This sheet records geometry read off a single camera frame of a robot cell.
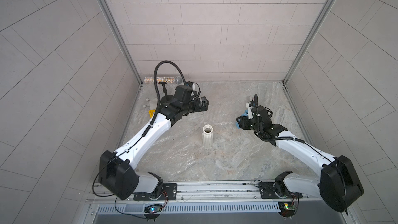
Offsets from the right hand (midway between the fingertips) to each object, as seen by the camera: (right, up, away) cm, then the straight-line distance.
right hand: (239, 118), depth 86 cm
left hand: (-20, +10, -7) cm, 23 cm away
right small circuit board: (+17, -37, -18) cm, 45 cm away
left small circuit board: (-41, -35, -20) cm, 58 cm away
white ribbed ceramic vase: (-18, -7, -10) cm, 22 cm away
